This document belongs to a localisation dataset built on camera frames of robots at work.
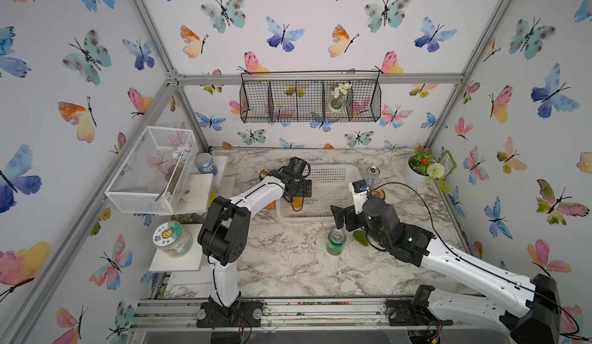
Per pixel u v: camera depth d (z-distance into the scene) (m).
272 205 0.62
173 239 0.65
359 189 0.62
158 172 0.74
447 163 1.08
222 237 0.49
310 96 0.99
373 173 0.93
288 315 0.75
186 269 0.68
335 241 0.79
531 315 0.38
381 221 0.53
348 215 0.64
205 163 0.84
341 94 0.89
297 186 0.81
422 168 0.95
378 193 0.91
